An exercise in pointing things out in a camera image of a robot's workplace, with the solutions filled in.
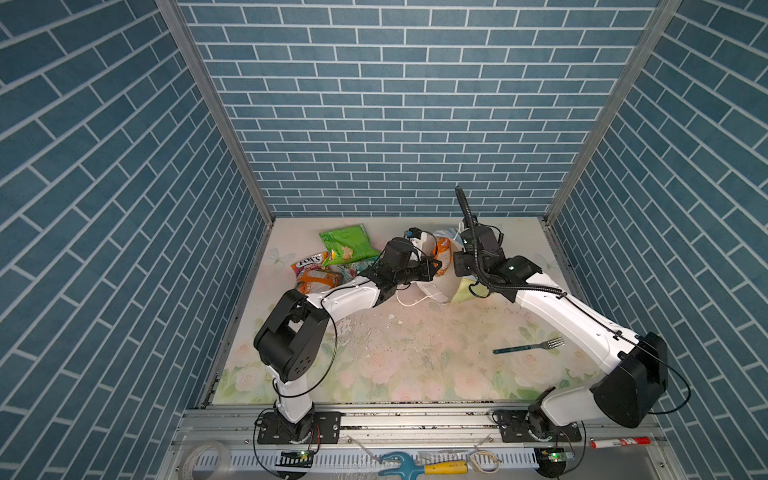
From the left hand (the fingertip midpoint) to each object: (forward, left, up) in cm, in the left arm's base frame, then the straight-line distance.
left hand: (442, 264), depth 85 cm
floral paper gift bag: (-3, -1, -9) cm, 10 cm away
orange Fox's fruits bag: (+1, 0, +4) cm, 4 cm away
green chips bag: (+16, +30, -10) cm, 36 cm away
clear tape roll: (-45, +61, -16) cm, 78 cm away
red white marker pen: (-42, -34, -15) cm, 57 cm away
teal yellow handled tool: (-46, +12, -16) cm, 50 cm away
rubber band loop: (-44, -6, -18) cm, 48 cm away
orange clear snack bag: (+2, +39, -11) cm, 41 cm away
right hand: (+1, -5, +6) cm, 7 cm away
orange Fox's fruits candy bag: (+13, +42, -15) cm, 46 cm away
